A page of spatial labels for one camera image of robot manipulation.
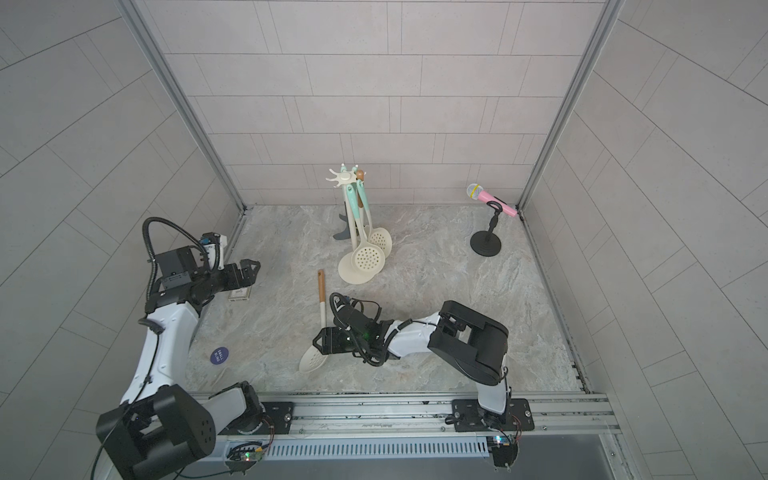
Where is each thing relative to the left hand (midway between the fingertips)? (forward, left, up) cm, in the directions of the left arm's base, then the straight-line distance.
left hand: (248, 260), depth 81 cm
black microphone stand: (+19, -73, -15) cm, 76 cm away
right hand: (-18, -21, -15) cm, 31 cm away
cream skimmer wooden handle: (-20, -18, -17) cm, 32 cm away
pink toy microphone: (+23, -65, +6) cm, 70 cm away
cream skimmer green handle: (+4, -32, -4) cm, 33 cm away
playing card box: (-2, +8, -16) cm, 17 cm away
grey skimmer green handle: (+10, -26, +1) cm, 27 cm away
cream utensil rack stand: (+8, -24, -19) cm, 32 cm away
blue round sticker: (-20, +7, -17) cm, 27 cm away
